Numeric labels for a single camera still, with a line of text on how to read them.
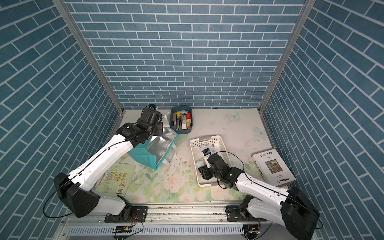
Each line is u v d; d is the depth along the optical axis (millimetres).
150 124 578
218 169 629
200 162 848
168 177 865
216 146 990
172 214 754
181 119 1118
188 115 1153
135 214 733
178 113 1155
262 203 585
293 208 406
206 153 734
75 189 386
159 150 932
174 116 1116
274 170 851
